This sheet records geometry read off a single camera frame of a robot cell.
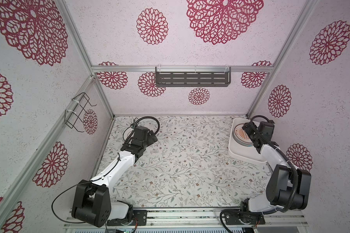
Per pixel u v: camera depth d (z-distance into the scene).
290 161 0.83
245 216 0.69
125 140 0.65
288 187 0.44
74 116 0.75
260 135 0.67
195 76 0.94
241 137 1.02
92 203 0.41
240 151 0.97
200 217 0.75
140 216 0.74
